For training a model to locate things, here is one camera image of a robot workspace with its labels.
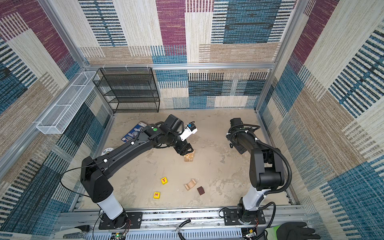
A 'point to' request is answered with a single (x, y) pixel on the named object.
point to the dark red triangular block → (200, 190)
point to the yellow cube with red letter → (164, 180)
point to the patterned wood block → (187, 155)
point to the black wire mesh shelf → (128, 90)
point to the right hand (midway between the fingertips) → (235, 143)
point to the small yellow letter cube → (156, 195)
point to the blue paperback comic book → (134, 132)
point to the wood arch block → (190, 185)
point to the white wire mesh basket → (54, 122)
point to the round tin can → (107, 150)
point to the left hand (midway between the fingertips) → (190, 144)
